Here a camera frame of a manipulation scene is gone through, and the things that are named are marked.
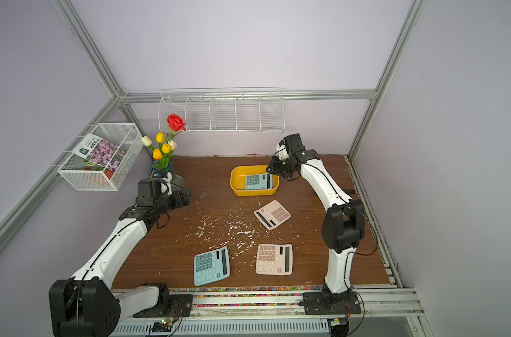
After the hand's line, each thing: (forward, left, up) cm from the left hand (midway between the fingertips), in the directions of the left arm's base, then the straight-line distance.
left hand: (183, 194), depth 84 cm
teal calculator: (+15, -33, -14) cm, 39 cm away
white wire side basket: (+3, +33, +11) cm, 35 cm away
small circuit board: (-42, +7, -18) cm, 46 cm away
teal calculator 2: (-24, -10, -15) cm, 30 cm away
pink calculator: (-3, -36, -16) cm, 40 cm away
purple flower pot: (+8, +24, +16) cm, 30 cm away
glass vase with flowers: (+13, +7, +11) cm, 18 cm away
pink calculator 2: (-23, -35, -15) cm, 45 cm away
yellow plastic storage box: (+20, -21, -15) cm, 32 cm away
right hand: (+9, -35, +3) cm, 37 cm away
